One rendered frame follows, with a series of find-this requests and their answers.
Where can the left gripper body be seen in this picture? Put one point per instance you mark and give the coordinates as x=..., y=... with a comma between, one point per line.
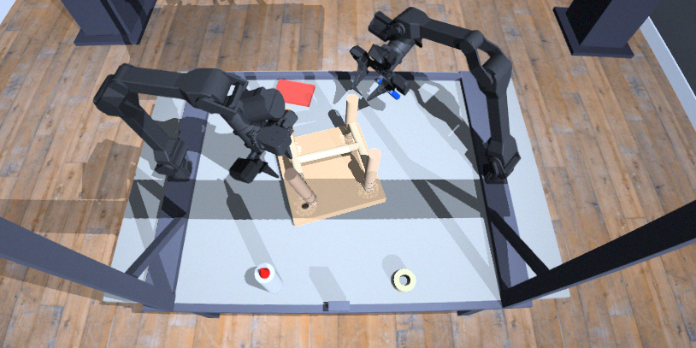
x=246, y=170

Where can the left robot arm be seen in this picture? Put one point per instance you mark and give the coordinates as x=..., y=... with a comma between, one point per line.
x=202, y=88

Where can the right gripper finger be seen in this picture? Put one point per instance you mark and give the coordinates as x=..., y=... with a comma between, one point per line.
x=383, y=87
x=362, y=71

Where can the light wooden stool seat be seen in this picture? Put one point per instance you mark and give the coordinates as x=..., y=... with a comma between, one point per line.
x=337, y=181

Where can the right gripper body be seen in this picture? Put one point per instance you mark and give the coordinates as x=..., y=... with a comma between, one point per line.
x=398, y=82

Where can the red flat rectangular block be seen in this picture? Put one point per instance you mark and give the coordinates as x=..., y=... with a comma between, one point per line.
x=296, y=93

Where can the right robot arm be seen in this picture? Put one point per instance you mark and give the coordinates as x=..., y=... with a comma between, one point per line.
x=493, y=77

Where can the tan wooden stool legs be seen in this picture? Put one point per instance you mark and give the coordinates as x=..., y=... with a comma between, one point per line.
x=371, y=159

